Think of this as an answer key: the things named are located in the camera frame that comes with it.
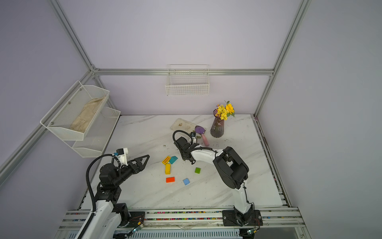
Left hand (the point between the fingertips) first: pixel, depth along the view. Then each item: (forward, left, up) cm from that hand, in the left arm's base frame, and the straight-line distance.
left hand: (145, 158), depth 78 cm
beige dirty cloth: (+38, -15, -15) cm, 44 cm away
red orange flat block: (-6, -12, -16) cm, 21 cm away
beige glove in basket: (+12, +32, +14) cm, 37 cm away
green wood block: (0, -28, -16) cm, 32 cm away
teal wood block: (+8, -12, -16) cm, 22 cm away
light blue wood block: (-7, -22, -16) cm, 28 cm away
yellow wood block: (+1, -10, -15) cm, 18 cm away
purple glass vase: (+27, -42, -6) cm, 50 cm away
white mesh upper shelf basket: (+19, +38, +14) cm, 45 cm away
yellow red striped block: (+7, -8, -16) cm, 19 cm away
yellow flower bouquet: (+27, -45, +9) cm, 53 cm away
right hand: (+14, -24, -12) cm, 30 cm away
